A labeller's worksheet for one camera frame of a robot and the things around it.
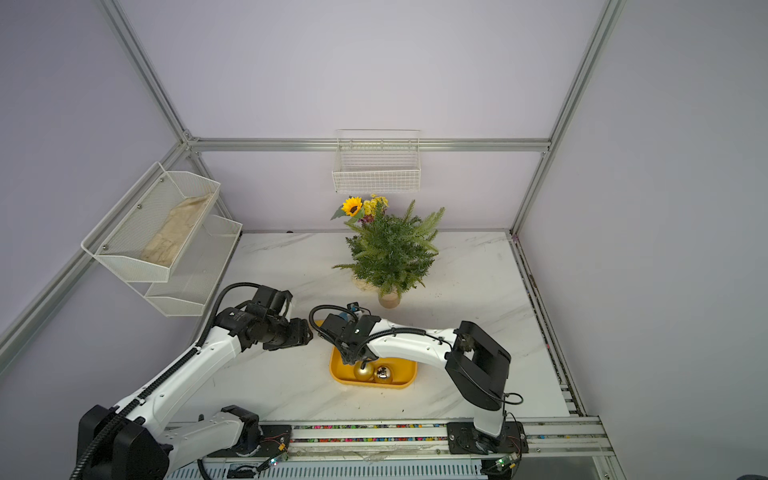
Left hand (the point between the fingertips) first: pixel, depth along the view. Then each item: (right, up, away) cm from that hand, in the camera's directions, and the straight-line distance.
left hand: (301, 341), depth 81 cm
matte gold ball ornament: (+17, -9, -1) cm, 19 cm away
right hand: (+17, -3, +4) cm, 18 cm away
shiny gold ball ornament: (+23, -8, -1) cm, 24 cm away
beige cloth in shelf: (-34, +28, -3) cm, 45 cm away
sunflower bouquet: (+16, +38, +12) cm, 43 cm away
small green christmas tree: (+25, +24, -7) cm, 35 cm away
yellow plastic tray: (+29, -9, +2) cm, 30 cm away
